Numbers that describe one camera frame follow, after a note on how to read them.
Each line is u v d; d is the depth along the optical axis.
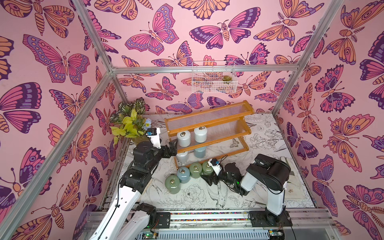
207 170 0.84
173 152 0.64
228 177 0.75
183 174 0.82
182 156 0.88
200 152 0.91
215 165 0.79
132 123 0.84
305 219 0.74
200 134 0.81
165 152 0.63
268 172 0.52
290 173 0.52
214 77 0.95
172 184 0.76
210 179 0.81
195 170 0.83
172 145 0.63
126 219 0.46
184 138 0.80
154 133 0.60
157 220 0.73
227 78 0.92
